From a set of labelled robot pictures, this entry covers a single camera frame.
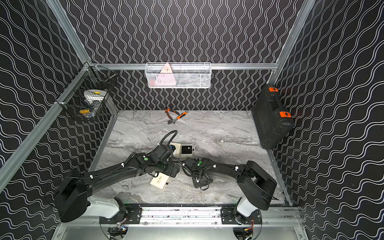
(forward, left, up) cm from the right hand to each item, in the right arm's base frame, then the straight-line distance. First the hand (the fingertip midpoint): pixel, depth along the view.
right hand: (201, 182), depth 85 cm
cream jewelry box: (0, +23, +2) cm, 23 cm away
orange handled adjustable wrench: (+45, +21, +2) cm, 50 cm away
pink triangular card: (+50, +21, +36) cm, 65 cm away
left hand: (+5, +15, +9) cm, 19 cm away
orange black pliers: (+57, +26, +2) cm, 63 cm away
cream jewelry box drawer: (+21, +9, +1) cm, 23 cm away
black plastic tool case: (+29, -41, +21) cm, 54 cm away
